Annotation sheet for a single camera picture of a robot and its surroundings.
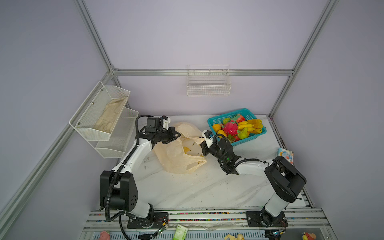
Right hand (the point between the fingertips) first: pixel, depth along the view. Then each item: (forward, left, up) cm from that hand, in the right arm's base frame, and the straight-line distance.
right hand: (197, 138), depth 83 cm
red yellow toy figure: (-43, -51, -18) cm, 69 cm away
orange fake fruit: (+17, -13, -11) cm, 24 cm away
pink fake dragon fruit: (+11, -21, -5) cm, 24 cm away
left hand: (+1, +10, +1) cm, 10 cm away
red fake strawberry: (+27, -32, -11) cm, 43 cm away
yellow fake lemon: (+12, -16, -9) cm, 22 cm away
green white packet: (-43, +8, -17) cm, 47 cm away
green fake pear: (+11, -30, -11) cm, 34 cm away
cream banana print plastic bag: (-9, +8, -3) cm, 12 cm away
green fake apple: (+24, -20, -11) cm, 33 cm away
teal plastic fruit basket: (+26, -16, -11) cm, 32 cm away
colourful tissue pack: (-1, -57, -15) cm, 59 cm away
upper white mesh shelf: (+3, +54, +12) cm, 56 cm away
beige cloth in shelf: (+3, +47, +12) cm, 49 cm away
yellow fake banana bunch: (+18, -38, -9) cm, 43 cm away
